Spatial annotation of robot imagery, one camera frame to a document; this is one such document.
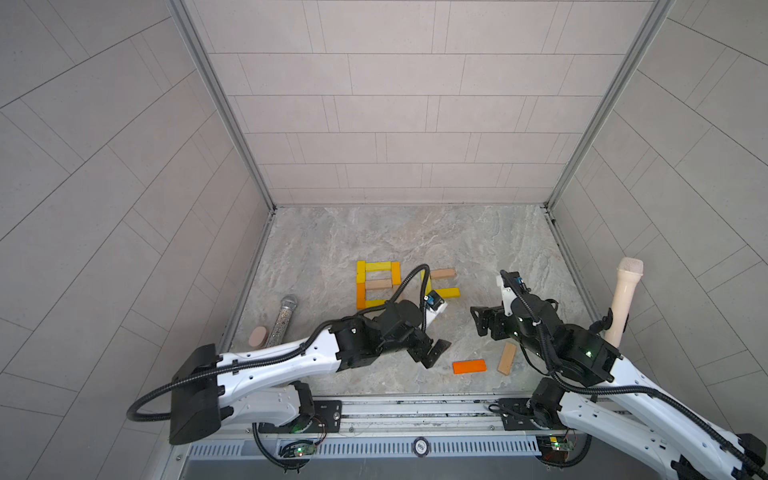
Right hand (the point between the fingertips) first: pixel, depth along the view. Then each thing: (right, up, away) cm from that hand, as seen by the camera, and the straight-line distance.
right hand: (481, 310), depth 73 cm
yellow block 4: (-4, 0, +21) cm, 22 cm away
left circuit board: (-43, -29, -7) cm, 52 cm away
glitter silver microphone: (-53, -2, +14) cm, 55 cm away
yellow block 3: (-15, +9, -14) cm, 22 cm away
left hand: (-10, -4, -3) cm, 12 cm away
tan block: (-22, +1, +21) cm, 30 cm away
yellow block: (-33, +6, +24) cm, 41 cm away
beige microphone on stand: (+30, +11, -9) cm, 33 cm away
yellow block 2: (-27, +8, +26) cm, 39 cm away
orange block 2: (-1, -18, +8) cm, 19 cm away
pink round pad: (-60, -10, +10) cm, 62 cm away
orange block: (-32, -1, +19) cm, 37 cm away
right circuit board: (+16, -31, -5) cm, 35 cm away
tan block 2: (-6, +5, +27) cm, 28 cm away
